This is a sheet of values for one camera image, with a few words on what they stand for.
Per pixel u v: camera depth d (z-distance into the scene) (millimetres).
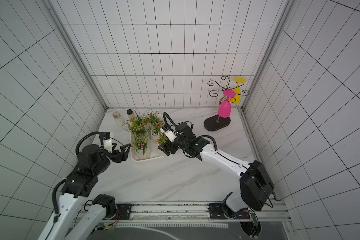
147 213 743
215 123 1080
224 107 914
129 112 1039
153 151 962
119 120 1055
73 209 449
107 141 601
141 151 836
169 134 694
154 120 926
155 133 949
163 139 705
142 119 1001
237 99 806
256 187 416
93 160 523
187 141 601
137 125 899
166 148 698
